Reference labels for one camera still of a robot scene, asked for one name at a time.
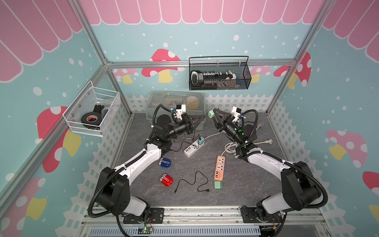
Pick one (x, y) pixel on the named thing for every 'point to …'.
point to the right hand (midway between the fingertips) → (212, 112)
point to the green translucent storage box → (195, 102)
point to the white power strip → (192, 148)
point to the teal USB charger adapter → (200, 142)
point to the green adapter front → (218, 184)
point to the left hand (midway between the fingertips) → (205, 119)
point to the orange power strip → (219, 170)
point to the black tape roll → (92, 118)
